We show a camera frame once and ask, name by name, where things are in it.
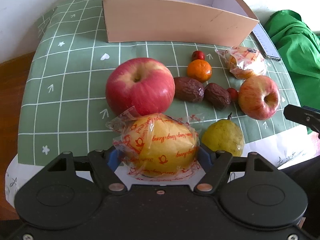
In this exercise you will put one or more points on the wrinkled brown dried date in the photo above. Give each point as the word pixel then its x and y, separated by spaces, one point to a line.
pixel 218 97
pixel 189 89

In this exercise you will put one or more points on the small red crabapple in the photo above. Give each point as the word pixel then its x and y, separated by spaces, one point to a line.
pixel 233 93
pixel 198 55

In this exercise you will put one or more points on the small red-yellow apple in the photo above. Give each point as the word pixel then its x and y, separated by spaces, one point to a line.
pixel 257 97

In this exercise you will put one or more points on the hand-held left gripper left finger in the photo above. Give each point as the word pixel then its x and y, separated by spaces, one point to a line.
pixel 113 159

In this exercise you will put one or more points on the green pear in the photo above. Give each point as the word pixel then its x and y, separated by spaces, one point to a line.
pixel 222 137

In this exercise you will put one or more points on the small tangerine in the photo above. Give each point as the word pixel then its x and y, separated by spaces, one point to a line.
pixel 199 70

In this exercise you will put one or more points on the green grid table mat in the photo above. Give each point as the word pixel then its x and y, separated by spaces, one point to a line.
pixel 70 80

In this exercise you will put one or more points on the beige cardboard box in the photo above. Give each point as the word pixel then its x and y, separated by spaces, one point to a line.
pixel 162 22

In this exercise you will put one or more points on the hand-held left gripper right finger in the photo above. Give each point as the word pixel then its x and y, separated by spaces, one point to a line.
pixel 205 156

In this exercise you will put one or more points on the silver smartphone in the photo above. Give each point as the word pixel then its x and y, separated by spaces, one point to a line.
pixel 266 43

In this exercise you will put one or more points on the large red apple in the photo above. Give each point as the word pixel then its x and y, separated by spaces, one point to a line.
pixel 140 87

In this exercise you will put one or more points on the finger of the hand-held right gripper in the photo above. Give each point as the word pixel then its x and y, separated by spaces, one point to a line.
pixel 300 116

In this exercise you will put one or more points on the green cloth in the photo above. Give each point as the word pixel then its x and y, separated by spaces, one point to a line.
pixel 300 55

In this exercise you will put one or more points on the large plastic-wrapped yellow citrus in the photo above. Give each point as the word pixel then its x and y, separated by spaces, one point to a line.
pixel 162 145

